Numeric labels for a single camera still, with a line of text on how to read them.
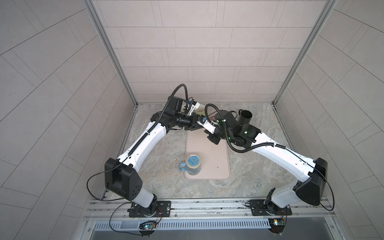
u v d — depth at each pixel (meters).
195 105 0.69
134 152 0.44
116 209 0.71
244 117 0.98
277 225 0.68
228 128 0.53
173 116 0.59
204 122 0.61
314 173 0.40
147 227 0.64
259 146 0.47
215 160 0.86
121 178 0.40
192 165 0.74
